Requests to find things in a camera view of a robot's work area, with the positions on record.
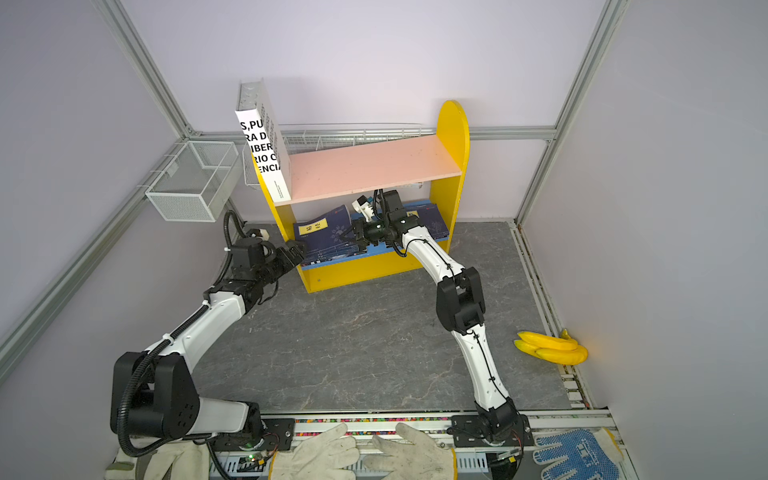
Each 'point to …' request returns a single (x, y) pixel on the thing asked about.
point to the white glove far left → (175, 460)
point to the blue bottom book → (333, 252)
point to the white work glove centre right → (422, 460)
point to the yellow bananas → (559, 350)
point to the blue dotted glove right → (591, 454)
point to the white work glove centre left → (330, 455)
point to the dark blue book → (323, 228)
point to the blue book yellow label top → (430, 217)
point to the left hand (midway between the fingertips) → (299, 253)
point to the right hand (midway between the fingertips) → (341, 240)
